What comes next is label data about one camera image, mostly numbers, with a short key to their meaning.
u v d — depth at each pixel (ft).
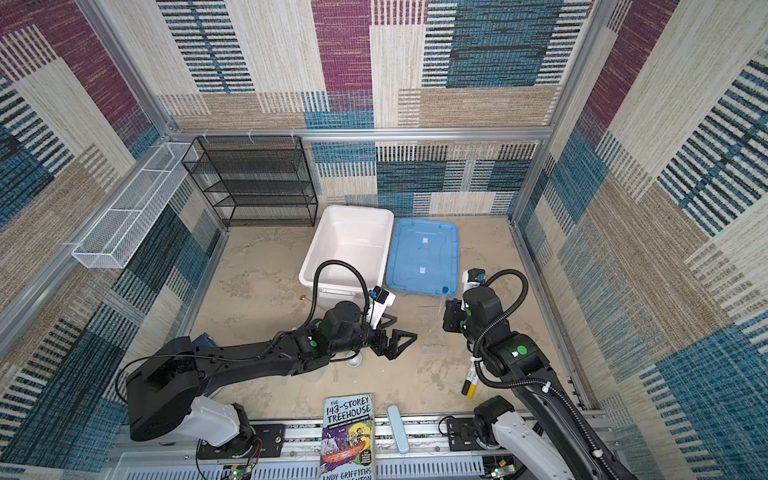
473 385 2.66
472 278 2.10
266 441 2.40
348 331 2.05
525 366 1.60
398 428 2.39
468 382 2.67
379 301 2.22
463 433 2.39
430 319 3.02
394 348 2.19
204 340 2.94
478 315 1.74
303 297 3.25
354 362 2.68
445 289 2.72
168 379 1.56
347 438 2.36
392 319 2.60
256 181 3.65
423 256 3.59
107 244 2.30
